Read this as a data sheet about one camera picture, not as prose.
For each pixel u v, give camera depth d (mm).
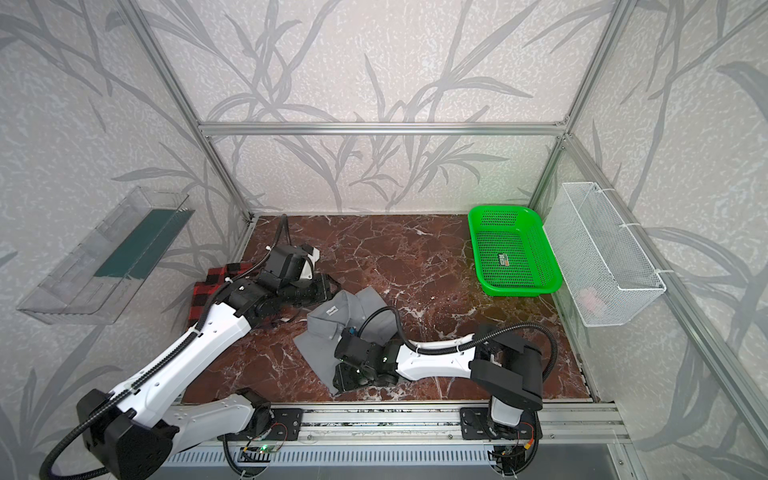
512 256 1085
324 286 663
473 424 736
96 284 638
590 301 737
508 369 435
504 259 1071
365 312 887
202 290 890
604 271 622
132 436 369
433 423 756
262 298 517
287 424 731
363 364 605
